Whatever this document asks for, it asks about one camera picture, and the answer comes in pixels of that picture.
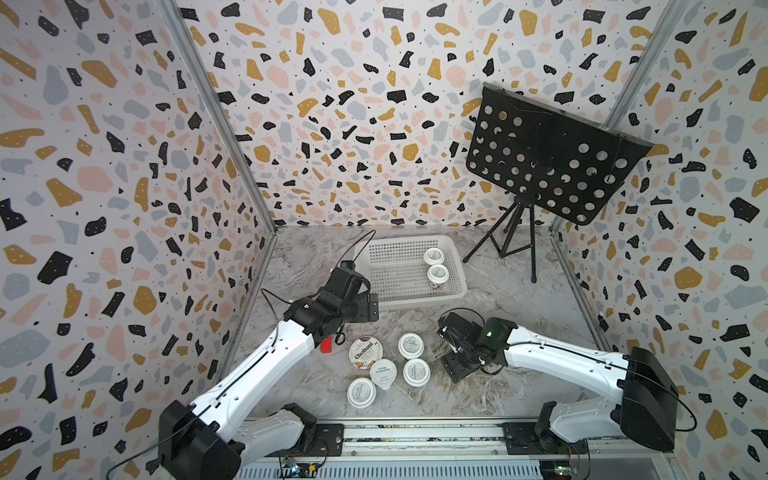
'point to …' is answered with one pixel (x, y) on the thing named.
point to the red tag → (326, 345)
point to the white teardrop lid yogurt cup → (383, 372)
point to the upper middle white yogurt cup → (411, 346)
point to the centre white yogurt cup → (416, 372)
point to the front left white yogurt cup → (361, 393)
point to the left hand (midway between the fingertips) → (364, 302)
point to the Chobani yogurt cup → (364, 350)
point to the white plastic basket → (412, 269)
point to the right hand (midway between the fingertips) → (455, 364)
